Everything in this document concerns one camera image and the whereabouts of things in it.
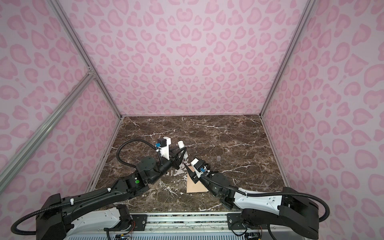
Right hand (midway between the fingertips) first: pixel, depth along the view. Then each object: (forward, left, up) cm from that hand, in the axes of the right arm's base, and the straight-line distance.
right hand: (189, 158), depth 71 cm
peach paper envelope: (-6, 0, -22) cm, 23 cm away
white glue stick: (+3, +3, +8) cm, 9 cm away
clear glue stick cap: (+12, -17, -22) cm, 30 cm away
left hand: (+3, +1, +7) cm, 7 cm away
